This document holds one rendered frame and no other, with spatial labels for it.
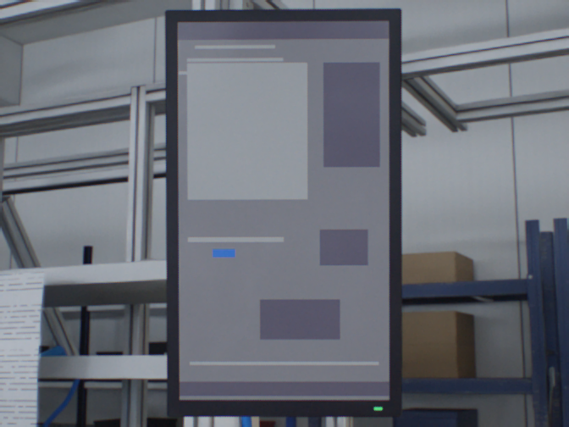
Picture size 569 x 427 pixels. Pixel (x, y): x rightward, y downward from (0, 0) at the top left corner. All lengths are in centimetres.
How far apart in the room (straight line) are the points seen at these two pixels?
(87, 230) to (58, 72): 118
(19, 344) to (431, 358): 294
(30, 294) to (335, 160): 69
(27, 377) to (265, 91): 72
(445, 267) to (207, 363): 325
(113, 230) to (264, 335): 473
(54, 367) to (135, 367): 18
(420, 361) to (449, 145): 126
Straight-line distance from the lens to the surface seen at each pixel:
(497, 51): 198
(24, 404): 158
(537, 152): 478
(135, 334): 214
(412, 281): 435
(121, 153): 290
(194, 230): 110
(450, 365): 426
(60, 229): 609
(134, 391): 214
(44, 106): 244
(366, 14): 112
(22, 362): 158
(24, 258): 269
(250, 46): 111
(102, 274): 162
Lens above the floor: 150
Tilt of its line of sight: 10 degrees up
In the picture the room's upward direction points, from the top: straight up
